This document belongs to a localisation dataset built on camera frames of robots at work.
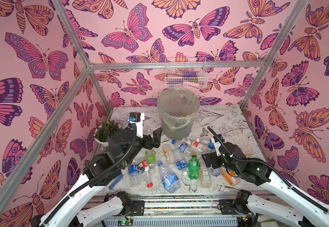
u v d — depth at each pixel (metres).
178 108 1.13
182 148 0.92
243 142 1.00
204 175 0.79
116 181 0.83
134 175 0.85
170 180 0.79
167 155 0.88
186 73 0.95
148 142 0.51
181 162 0.83
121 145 0.39
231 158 0.49
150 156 0.88
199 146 0.90
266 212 0.56
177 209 0.74
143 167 0.81
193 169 0.84
